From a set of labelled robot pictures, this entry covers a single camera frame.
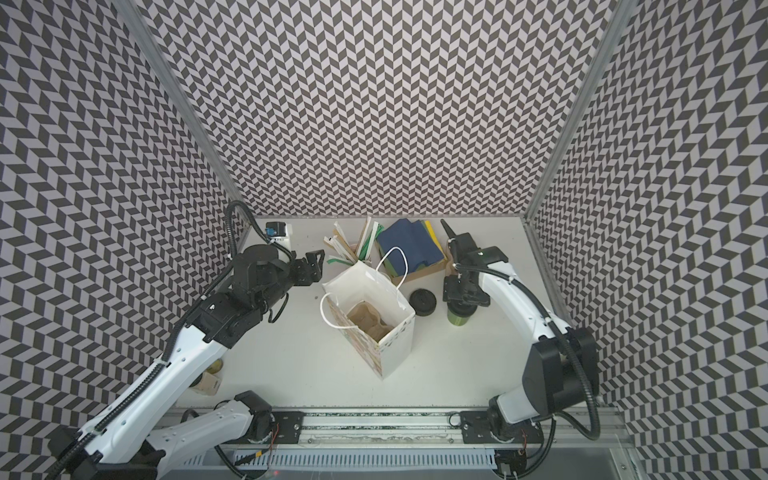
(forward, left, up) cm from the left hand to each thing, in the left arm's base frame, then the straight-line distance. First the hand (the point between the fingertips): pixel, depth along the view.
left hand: (310, 256), depth 71 cm
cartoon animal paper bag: (0, -12, -22) cm, 25 cm away
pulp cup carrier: (-3, -11, -27) cm, 30 cm away
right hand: (-3, -39, -18) cm, 43 cm away
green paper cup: (-5, -38, -22) cm, 44 cm away
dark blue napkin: (+20, -25, -21) cm, 38 cm away
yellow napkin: (+32, -32, -23) cm, 51 cm away
